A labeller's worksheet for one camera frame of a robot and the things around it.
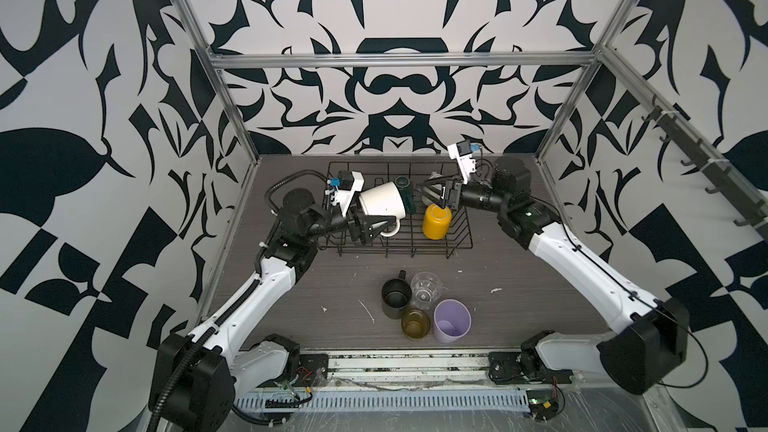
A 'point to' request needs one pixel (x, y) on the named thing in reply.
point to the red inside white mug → (384, 200)
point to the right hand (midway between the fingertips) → (423, 186)
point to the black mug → (396, 296)
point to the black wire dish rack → (410, 240)
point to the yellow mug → (436, 221)
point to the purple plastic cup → (451, 321)
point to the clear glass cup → (425, 289)
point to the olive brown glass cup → (415, 324)
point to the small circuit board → (543, 404)
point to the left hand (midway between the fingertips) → (390, 198)
